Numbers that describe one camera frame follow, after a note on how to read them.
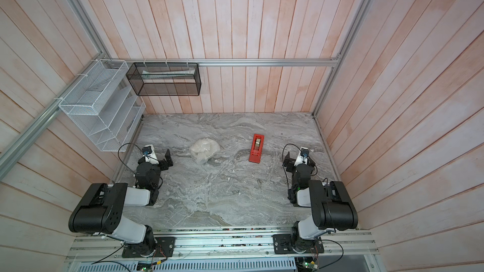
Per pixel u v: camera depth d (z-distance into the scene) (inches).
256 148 38.5
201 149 37.5
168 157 33.2
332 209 17.8
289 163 32.1
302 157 30.2
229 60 38.1
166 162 33.1
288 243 28.6
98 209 17.5
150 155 30.2
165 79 41.0
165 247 28.9
